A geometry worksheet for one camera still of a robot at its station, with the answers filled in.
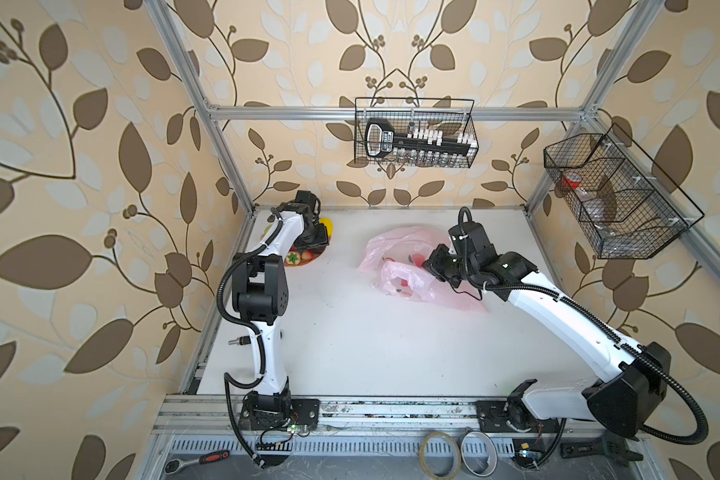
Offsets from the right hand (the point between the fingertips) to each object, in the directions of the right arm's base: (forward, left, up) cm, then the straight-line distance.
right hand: (421, 265), depth 76 cm
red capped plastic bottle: (+20, -43, +11) cm, 48 cm away
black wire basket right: (+10, -51, +11) cm, 53 cm away
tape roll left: (-38, -2, -23) cm, 45 cm away
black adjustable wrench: (-38, -41, -22) cm, 60 cm away
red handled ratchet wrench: (-38, +60, -23) cm, 74 cm away
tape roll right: (-38, -11, -24) cm, 47 cm away
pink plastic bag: (+17, +4, -20) cm, 27 cm away
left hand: (+20, +30, -12) cm, 38 cm away
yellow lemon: (+38, +29, -25) cm, 53 cm away
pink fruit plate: (+15, +35, -18) cm, 43 cm away
